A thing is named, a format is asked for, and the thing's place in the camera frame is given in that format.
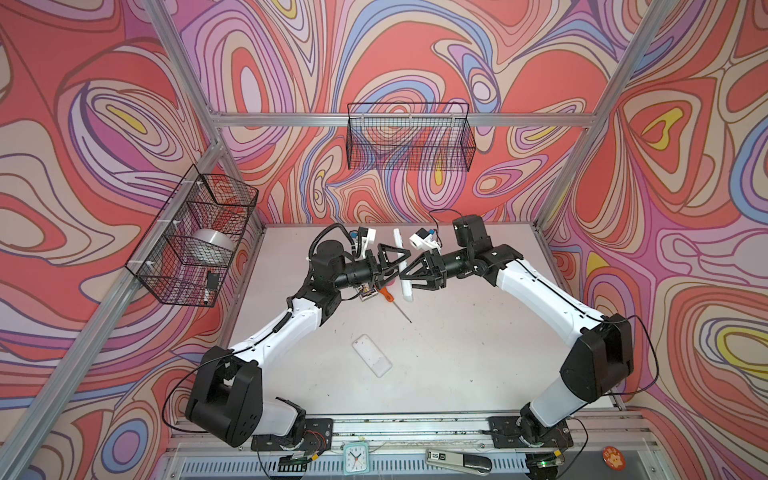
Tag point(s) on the orange handled screwdriver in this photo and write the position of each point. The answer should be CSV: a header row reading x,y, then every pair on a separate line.
x,y
390,298

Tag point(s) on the black silver stapler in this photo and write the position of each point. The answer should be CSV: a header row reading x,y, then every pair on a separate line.
x,y
459,462

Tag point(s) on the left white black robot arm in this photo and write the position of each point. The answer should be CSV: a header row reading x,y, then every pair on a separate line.
x,y
228,399

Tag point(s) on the small teal alarm clock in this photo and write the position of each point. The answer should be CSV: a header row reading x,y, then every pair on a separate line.
x,y
356,458

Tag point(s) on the small colourful card box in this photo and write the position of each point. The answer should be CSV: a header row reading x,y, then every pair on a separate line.
x,y
367,292

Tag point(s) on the white remote control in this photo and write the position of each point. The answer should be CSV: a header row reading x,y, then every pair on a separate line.
x,y
402,267

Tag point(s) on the red round sticker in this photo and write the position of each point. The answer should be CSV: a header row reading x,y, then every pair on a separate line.
x,y
614,458

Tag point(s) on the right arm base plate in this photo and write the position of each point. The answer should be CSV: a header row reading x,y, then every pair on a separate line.
x,y
515,432

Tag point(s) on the black wire basket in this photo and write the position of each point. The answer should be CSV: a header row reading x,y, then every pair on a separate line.
x,y
185,257
409,136

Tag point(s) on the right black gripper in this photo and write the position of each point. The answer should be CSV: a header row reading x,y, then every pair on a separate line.
x,y
434,265

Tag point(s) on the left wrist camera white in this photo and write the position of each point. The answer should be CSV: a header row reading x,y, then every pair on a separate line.
x,y
363,237

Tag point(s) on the white roll in basket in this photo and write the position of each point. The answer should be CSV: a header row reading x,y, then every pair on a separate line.
x,y
211,248

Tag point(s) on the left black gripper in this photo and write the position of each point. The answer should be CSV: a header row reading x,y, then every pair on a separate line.
x,y
374,271

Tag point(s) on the black wire basket left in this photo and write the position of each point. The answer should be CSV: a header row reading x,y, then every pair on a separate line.
x,y
185,257

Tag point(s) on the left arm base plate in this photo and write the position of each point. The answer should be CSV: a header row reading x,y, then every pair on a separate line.
x,y
309,436

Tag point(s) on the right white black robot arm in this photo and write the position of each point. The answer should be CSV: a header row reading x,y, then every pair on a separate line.
x,y
601,350

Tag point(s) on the black wire basket back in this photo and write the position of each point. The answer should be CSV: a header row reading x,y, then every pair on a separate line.
x,y
409,136

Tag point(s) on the white rectangular plastic tray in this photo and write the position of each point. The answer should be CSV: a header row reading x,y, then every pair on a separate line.
x,y
372,356

